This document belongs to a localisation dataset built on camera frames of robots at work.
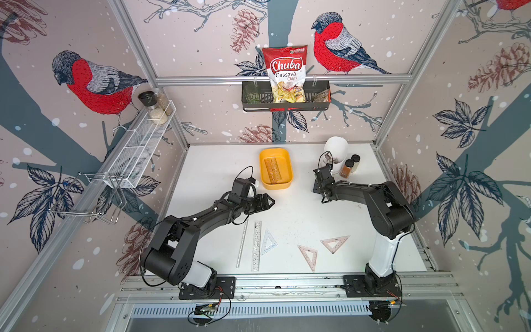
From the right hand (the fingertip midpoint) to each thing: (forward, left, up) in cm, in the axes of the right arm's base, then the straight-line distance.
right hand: (319, 185), depth 103 cm
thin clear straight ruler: (-24, +35, +1) cm, 43 cm away
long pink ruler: (+8, +25, +1) cm, 27 cm away
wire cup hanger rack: (-30, +74, +37) cm, 88 cm away
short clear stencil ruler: (+9, +22, 0) cm, 24 cm away
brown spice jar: (+6, -13, +5) cm, 15 cm away
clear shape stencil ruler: (-31, +29, 0) cm, 43 cm away
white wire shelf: (-8, +75, +32) cm, 82 cm away
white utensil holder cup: (+16, -10, +11) cm, 22 cm away
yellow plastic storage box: (+15, +18, +1) cm, 24 cm away
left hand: (-15, +23, +9) cm, 29 cm away
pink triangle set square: (-34, +7, -1) cm, 35 cm away
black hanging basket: (+23, +32, +36) cm, 54 cm away
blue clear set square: (-32, +26, -1) cm, 41 cm away
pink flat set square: (-27, -6, -1) cm, 28 cm away
